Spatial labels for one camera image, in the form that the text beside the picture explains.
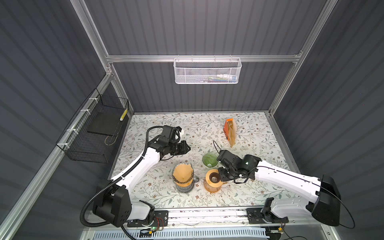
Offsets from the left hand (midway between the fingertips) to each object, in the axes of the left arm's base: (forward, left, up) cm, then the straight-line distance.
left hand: (189, 148), depth 81 cm
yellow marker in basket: (+18, +36, +11) cm, 42 cm away
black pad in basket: (+9, +41, +13) cm, 44 cm away
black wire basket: (+3, +48, +11) cm, 50 cm away
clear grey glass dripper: (-10, +8, 0) cm, 12 cm away
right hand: (-14, -16, -6) cm, 22 cm away
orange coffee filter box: (+16, -27, -6) cm, 32 cm away
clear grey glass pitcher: (-18, +2, -12) cm, 21 cm away
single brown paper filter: (-12, +4, -5) cm, 13 cm away
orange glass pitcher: (-18, -11, -15) cm, 26 cm away
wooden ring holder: (-18, -12, -8) cm, 23 cm away
